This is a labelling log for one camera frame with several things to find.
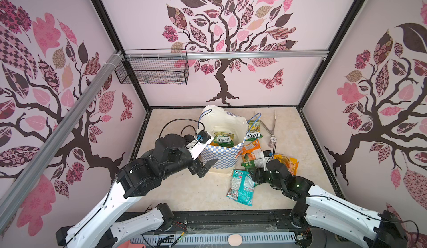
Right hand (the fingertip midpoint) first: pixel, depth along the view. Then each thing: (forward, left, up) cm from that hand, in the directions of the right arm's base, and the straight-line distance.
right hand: (252, 168), depth 80 cm
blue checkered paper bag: (+28, +10, -6) cm, 30 cm away
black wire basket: (+53, +53, +25) cm, 79 cm away
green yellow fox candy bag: (+28, -6, -6) cm, 29 cm away
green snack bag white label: (+6, -3, -7) cm, 9 cm away
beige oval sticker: (-28, +10, -8) cm, 31 cm away
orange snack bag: (+13, -2, -5) cm, 14 cm away
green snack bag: (+20, +13, -2) cm, 24 cm away
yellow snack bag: (+4, -22, -3) cm, 22 cm away
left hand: (-4, +21, +24) cm, 32 cm away
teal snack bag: (-7, +5, -6) cm, 11 cm away
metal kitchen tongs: (+26, -18, -8) cm, 33 cm away
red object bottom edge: (-29, +54, -6) cm, 62 cm away
